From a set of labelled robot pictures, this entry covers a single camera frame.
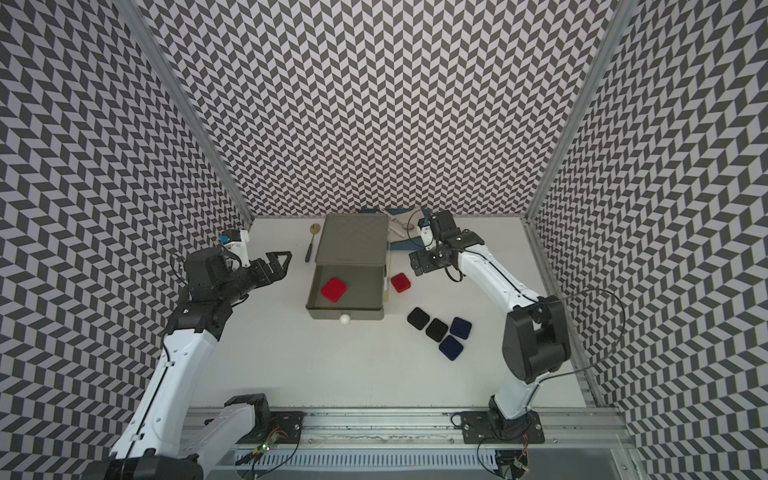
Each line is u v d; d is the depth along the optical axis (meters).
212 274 0.54
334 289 0.80
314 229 1.12
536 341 0.45
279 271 0.67
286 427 0.72
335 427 0.74
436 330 0.88
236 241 0.65
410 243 1.09
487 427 0.74
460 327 0.89
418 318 0.91
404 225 1.19
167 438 0.39
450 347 0.87
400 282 0.98
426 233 0.80
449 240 0.62
